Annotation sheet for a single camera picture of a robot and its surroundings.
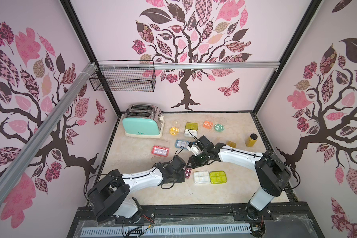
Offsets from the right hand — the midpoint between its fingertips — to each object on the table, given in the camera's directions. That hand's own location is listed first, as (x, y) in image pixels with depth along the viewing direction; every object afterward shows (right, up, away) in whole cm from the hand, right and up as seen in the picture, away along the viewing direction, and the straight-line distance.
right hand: (189, 164), depth 85 cm
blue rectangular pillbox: (-4, +10, +16) cm, 19 cm away
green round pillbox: (+24, +21, +25) cm, 41 cm away
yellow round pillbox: (-10, +19, +22) cm, 31 cm away
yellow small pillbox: (+30, +10, +15) cm, 35 cm away
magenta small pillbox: (0, -5, +3) cm, 6 cm away
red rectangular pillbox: (-19, +6, +13) cm, 23 cm away
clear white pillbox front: (+7, -8, +1) cm, 11 cm away
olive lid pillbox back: (+4, +21, +26) cm, 34 cm away
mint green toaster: (-30, +26, +11) cm, 41 cm away
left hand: (-3, -9, 0) cm, 10 cm away
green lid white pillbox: (+17, -7, +1) cm, 19 cm away
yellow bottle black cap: (+42, +13, +9) cm, 45 cm away
